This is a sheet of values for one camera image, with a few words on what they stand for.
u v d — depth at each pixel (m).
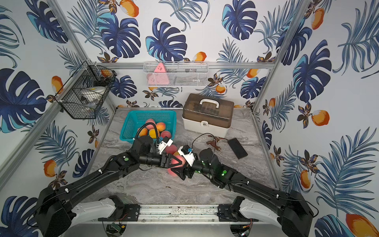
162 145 0.69
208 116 0.91
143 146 0.59
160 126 1.02
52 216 0.38
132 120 1.06
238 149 0.97
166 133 1.00
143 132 0.58
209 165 0.55
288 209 0.41
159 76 0.90
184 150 0.61
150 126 1.03
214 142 1.01
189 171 0.63
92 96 0.81
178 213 0.76
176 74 0.94
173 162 0.66
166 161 0.63
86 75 0.88
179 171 0.62
